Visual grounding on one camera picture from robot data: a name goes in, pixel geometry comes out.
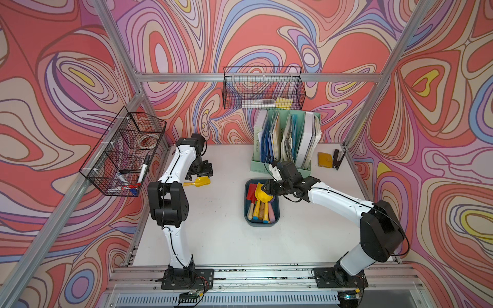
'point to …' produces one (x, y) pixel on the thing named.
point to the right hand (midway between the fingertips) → (264, 192)
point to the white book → (307, 140)
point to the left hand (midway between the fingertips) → (203, 176)
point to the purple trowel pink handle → (271, 211)
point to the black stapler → (336, 163)
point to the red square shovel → (251, 196)
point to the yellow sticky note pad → (325, 160)
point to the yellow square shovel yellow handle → (259, 198)
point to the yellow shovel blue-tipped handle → (265, 197)
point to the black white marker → (144, 169)
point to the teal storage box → (275, 204)
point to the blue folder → (267, 151)
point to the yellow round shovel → (199, 181)
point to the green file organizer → (284, 135)
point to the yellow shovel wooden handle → (261, 213)
